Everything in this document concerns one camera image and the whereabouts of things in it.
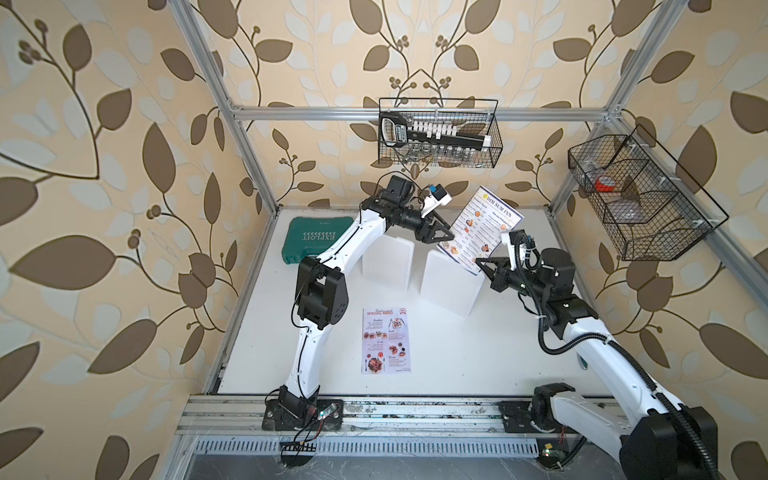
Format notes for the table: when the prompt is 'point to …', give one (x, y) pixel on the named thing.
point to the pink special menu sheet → (385, 344)
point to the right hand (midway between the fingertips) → (477, 260)
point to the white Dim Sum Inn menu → (477, 231)
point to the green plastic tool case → (312, 236)
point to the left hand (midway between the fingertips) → (444, 226)
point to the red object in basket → (604, 188)
